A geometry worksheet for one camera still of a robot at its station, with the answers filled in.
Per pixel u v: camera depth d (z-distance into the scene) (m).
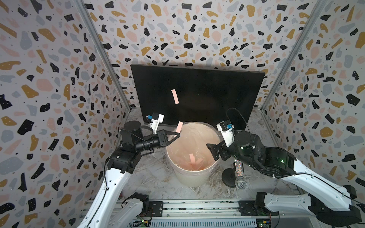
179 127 0.63
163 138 0.53
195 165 0.81
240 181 0.63
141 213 0.62
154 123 0.58
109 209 0.39
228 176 0.85
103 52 0.86
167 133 0.57
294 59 0.91
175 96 0.72
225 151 0.52
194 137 0.82
